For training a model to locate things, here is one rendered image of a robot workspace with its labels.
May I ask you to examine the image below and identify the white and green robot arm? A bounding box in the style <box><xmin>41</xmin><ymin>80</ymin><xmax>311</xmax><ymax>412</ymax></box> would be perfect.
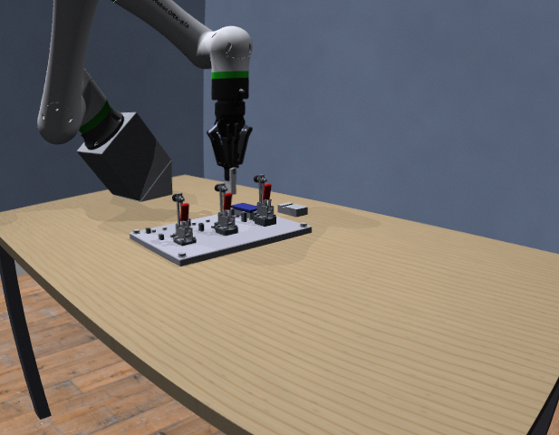
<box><xmin>37</xmin><ymin>0</ymin><xmax>253</xmax><ymax>150</ymax></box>

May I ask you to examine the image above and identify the blue rectangular block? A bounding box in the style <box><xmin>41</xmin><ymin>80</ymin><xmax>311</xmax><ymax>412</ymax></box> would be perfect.
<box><xmin>231</xmin><ymin>203</ymin><xmax>256</xmax><ymax>218</ymax></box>

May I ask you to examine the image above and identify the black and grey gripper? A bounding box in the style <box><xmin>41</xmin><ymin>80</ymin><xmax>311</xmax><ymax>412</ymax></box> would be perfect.
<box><xmin>207</xmin><ymin>101</ymin><xmax>253</xmax><ymax>195</ymax></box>

